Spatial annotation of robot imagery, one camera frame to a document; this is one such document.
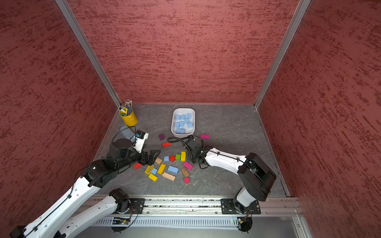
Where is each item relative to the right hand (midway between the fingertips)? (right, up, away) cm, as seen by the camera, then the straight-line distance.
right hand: (191, 156), depth 88 cm
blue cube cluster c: (-4, +22, +22) cm, 31 cm away
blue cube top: (-8, +24, +23) cm, 34 cm away
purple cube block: (-22, +10, +13) cm, 27 cm away
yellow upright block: (-6, -1, +3) cm, 6 cm away
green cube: (-9, -1, +2) cm, 9 cm away
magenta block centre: (-2, -6, +1) cm, 6 cm away
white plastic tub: (-2, +13, +16) cm, 21 cm away
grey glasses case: (-45, +13, +13) cm, 49 cm away
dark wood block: (-4, -9, -3) cm, 10 cm away
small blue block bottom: (-22, -8, -3) cm, 24 cm away
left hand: (-20, +7, -16) cm, 26 cm away
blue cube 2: (-3, +25, +26) cm, 36 cm away
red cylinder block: (-3, -13, -4) cm, 14 cm away
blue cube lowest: (-2, +18, +18) cm, 26 cm away
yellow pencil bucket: (-44, +25, +12) cm, 52 cm away
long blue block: (-9, +14, +16) cm, 23 cm away
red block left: (-23, +3, -25) cm, 34 cm away
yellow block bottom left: (-22, -11, -5) cm, 25 cm away
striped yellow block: (-25, -6, -3) cm, 26 cm away
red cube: (-12, -2, +1) cm, 12 cm away
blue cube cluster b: (-8, +19, +18) cm, 27 cm away
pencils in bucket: (-45, +29, +12) cm, 55 cm away
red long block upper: (-18, +5, +10) cm, 22 cm away
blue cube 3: (-11, +18, +16) cm, 27 cm away
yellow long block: (-18, -7, -3) cm, 19 cm away
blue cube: (-11, +24, +21) cm, 33 cm away
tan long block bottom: (-13, -10, -4) cm, 17 cm away
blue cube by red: (-16, -2, +2) cm, 16 cm away
